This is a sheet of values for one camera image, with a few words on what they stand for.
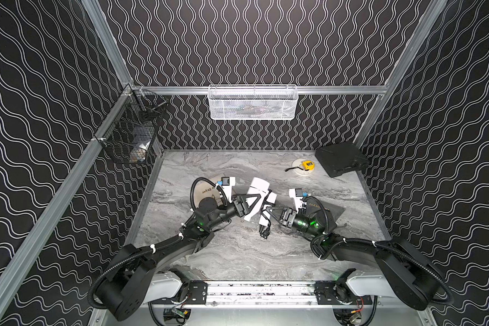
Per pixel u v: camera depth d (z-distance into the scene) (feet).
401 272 1.41
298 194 2.36
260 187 2.36
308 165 3.62
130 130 3.02
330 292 2.42
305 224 2.26
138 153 2.73
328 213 2.10
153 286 1.68
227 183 2.27
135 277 1.36
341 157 3.97
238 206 2.17
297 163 3.74
